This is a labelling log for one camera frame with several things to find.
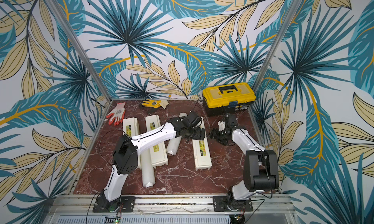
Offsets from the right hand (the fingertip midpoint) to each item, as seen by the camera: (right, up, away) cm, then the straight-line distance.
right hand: (212, 137), depth 91 cm
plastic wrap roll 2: (-23, -5, 0) cm, 24 cm away
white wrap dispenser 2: (-32, -8, -7) cm, 33 cm away
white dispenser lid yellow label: (-7, -10, -9) cm, 15 cm away
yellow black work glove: (-40, +23, +23) cm, 52 cm away
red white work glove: (-68, +13, +17) cm, 71 cm away
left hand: (-9, +1, -5) cm, 10 cm away
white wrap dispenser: (-51, +6, +2) cm, 52 cm away
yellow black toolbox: (+11, +25, +9) cm, 29 cm away
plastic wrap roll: (-37, -17, -12) cm, 42 cm away
